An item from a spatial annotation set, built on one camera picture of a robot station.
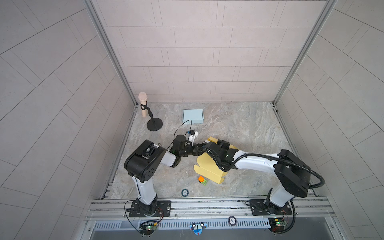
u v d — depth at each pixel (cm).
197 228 65
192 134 82
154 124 102
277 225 68
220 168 62
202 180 77
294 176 44
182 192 76
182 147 75
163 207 71
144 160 48
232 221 68
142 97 84
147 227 65
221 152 66
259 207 71
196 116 107
